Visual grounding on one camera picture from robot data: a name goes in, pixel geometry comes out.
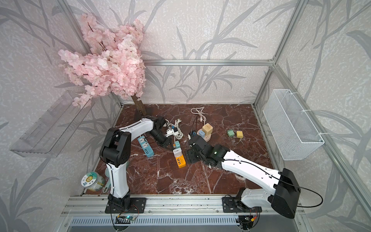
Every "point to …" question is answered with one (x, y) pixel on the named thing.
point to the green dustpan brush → (107, 173)
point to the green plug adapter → (230, 133)
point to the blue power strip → (145, 146)
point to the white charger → (177, 152)
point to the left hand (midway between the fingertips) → (172, 148)
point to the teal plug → (177, 144)
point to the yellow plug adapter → (239, 134)
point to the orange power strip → (181, 163)
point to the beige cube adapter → (208, 129)
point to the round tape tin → (93, 181)
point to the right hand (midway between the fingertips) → (190, 151)
